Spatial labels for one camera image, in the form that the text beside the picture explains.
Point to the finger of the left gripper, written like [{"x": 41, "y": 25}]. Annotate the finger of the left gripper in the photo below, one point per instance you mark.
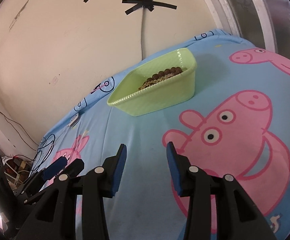
[
  {"x": 35, "y": 182},
  {"x": 52, "y": 170}
]

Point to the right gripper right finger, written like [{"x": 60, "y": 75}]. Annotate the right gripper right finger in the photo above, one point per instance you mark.
[{"x": 237, "y": 216}]

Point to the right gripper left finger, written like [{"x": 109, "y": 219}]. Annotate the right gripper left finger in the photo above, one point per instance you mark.
[{"x": 54, "y": 213}]

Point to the white small charger device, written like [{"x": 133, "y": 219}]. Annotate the white small charger device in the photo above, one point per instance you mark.
[{"x": 74, "y": 120}]

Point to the blue Peppa Pig bedsheet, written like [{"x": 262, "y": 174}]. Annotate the blue Peppa Pig bedsheet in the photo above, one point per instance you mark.
[{"x": 237, "y": 122}]

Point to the green plastic tray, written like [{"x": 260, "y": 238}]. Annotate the green plastic tray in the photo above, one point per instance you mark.
[{"x": 134, "y": 99}]

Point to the black tape cross lower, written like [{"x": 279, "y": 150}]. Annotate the black tape cross lower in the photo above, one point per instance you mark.
[{"x": 146, "y": 4}]

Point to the white window frame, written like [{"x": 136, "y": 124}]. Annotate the white window frame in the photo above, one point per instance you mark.
[{"x": 265, "y": 23}]

